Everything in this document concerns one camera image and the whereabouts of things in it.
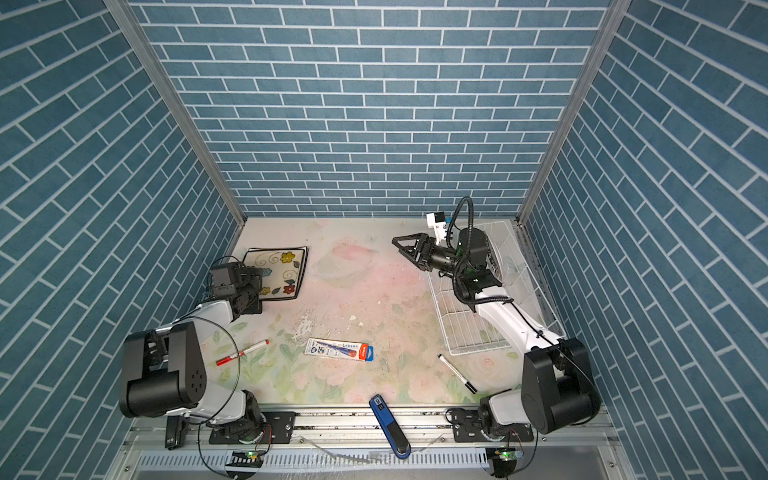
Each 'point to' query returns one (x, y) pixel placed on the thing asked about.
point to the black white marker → (457, 373)
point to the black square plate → (283, 270)
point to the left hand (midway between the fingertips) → (263, 276)
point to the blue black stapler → (401, 446)
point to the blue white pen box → (339, 349)
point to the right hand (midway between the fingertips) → (394, 245)
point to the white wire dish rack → (468, 330)
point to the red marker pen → (243, 352)
